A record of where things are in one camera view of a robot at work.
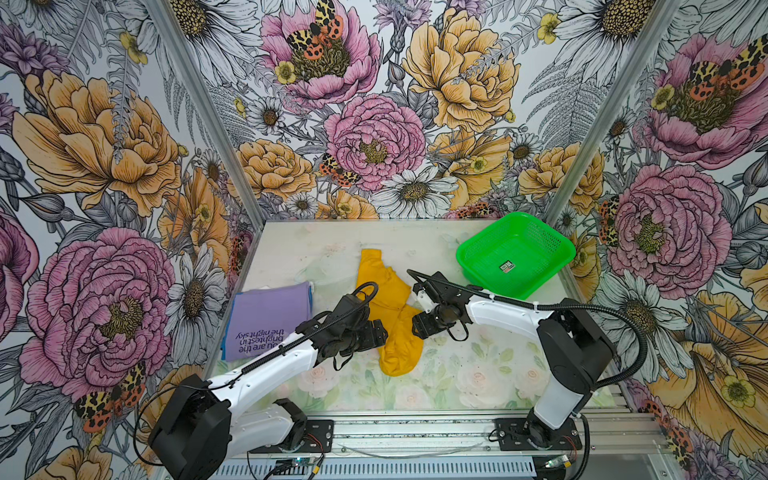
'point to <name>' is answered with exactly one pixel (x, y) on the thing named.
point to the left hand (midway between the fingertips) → (372, 346)
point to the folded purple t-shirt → (260, 318)
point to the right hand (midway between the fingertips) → (425, 336)
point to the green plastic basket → (514, 255)
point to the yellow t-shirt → (385, 294)
